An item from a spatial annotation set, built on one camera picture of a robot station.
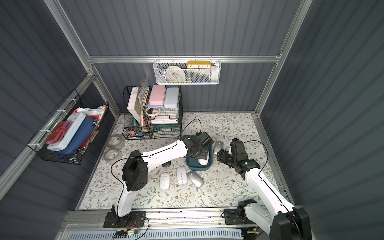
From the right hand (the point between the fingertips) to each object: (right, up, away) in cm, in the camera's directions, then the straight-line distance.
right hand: (224, 159), depth 84 cm
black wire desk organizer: (-44, +28, +11) cm, 54 cm away
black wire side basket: (-80, +30, -6) cm, 86 cm away
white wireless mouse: (-25, -11, +2) cm, 27 cm away
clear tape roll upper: (-69, +5, +15) cm, 70 cm away
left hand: (-12, +2, +2) cm, 12 cm away
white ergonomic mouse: (-12, -4, +8) cm, 15 cm away
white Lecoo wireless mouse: (-34, -13, 0) cm, 37 cm away
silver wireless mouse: (-17, -12, +2) cm, 21 cm away
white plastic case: (-72, +21, -15) cm, 77 cm away
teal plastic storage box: (-18, -4, +7) cm, 20 cm away
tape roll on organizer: (-48, +28, +9) cm, 56 cm away
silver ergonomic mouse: (-2, +5, +14) cm, 15 cm away
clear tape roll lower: (-72, -1, +13) cm, 73 cm away
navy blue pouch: (-69, +13, -17) cm, 73 cm away
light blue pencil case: (-34, +39, +21) cm, 56 cm away
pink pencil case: (-41, +39, +12) cm, 58 cm away
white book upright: (-54, +31, +7) cm, 63 cm away
